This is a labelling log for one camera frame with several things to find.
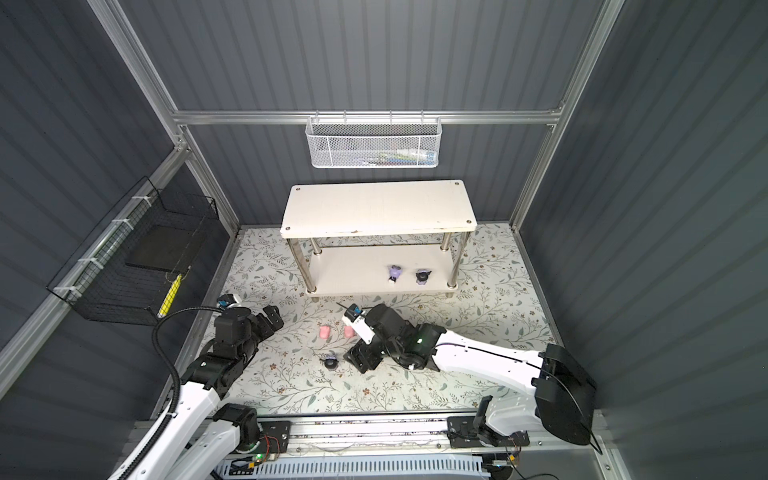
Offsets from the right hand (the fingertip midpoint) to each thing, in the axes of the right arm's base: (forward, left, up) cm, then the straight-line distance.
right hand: (357, 347), depth 76 cm
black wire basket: (+12, +55, +18) cm, 59 cm away
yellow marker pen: (+6, +42, +16) cm, 46 cm away
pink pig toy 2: (+10, +5, -11) cm, 16 cm away
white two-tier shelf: (+50, -3, -12) cm, 52 cm away
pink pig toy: (+10, +12, -11) cm, 19 cm away
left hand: (+8, +26, +2) cm, 28 cm away
